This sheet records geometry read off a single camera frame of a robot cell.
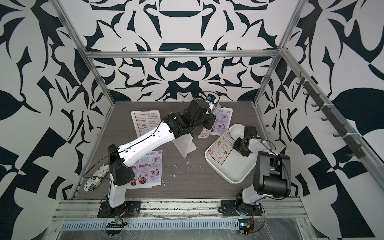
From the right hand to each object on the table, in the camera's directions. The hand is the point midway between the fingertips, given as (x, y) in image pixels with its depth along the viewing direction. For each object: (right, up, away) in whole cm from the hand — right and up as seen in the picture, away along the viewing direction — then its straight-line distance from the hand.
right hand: (236, 144), depth 94 cm
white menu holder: (-62, +13, -3) cm, 63 cm away
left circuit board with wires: (-64, -35, -21) cm, 76 cm away
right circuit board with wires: (-2, -34, -23) cm, 41 cm away
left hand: (-17, +20, -21) cm, 34 cm away
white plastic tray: (-3, -12, -7) cm, 14 cm away
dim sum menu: (-10, -4, 0) cm, 11 cm away
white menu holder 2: (-12, +6, +6) cm, 15 cm away
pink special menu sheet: (-53, -13, -7) cm, 55 cm away
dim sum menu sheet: (-55, +14, -3) cm, 57 cm away
